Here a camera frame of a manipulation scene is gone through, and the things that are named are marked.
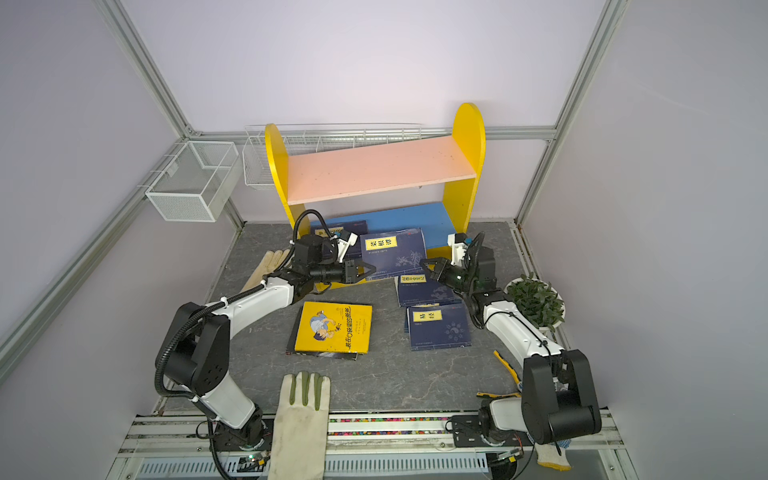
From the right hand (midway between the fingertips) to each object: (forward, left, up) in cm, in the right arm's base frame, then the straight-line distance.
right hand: (421, 264), depth 82 cm
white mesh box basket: (+30, +73, +7) cm, 79 cm away
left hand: (-2, +13, -1) cm, 13 cm away
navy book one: (+4, -1, -19) cm, 19 cm away
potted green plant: (-10, -30, -2) cm, 32 cm away
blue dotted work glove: (-42, -29, -20) cm, 55 cm away
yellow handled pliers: (-24, -26, -20) cm, 41 cm away
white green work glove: (-36, +31, -19) cm, 51 cm away
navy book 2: (-9, -6, -20) cm, 23 cm away
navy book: (+4, +7, +1) cm, 8 cm away
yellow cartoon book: (-12, +25, -15) cm, 32 cm away
